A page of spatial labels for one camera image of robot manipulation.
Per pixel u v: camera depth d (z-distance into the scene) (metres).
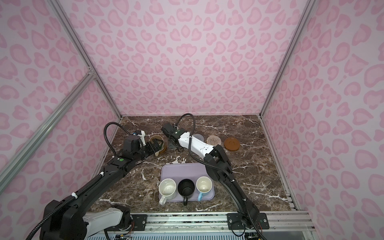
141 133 0.76
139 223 0.73
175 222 0.75
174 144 0.69
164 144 0.75
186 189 0.82
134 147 0.64
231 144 1.04
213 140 1.04
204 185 0.83
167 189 0.83
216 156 0.62
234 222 0.73
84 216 0.44
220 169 0.60
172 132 0.75
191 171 0.94
